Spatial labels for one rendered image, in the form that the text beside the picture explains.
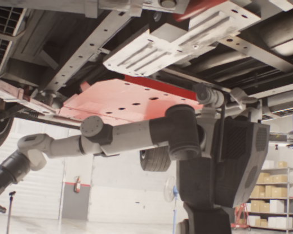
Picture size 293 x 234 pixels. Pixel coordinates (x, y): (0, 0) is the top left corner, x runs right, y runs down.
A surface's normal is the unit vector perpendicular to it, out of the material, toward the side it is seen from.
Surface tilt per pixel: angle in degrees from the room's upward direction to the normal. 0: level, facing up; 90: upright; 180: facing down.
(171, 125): 76
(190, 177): 111
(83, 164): 90
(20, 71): 90
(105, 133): 70
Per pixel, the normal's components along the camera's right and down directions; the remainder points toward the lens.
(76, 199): 0.51, -0.18
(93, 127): -0.28, -0.58
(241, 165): -0.60, -0.08
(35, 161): 0.84, 0.06
